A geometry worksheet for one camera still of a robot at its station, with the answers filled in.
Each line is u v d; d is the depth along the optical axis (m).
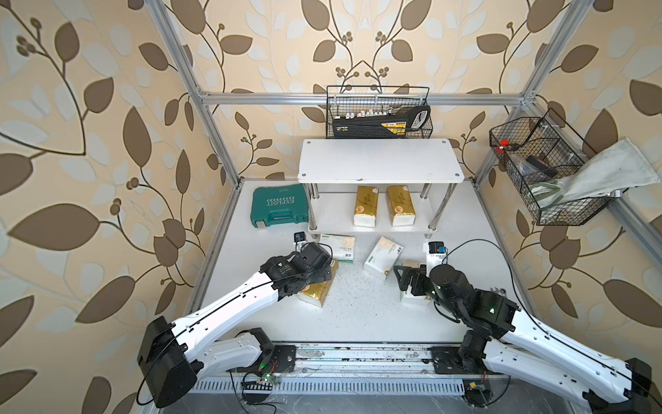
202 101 0.93
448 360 0.72
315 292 0.80
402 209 0.93
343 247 0.93
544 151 0.79
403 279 0.67
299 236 0.71
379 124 0.81
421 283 0.64
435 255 0.64
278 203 1.06
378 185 1.01
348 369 0.74
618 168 0.59
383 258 0.91
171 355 0.39
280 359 0.74
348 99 0.91
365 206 0.94
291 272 0.54
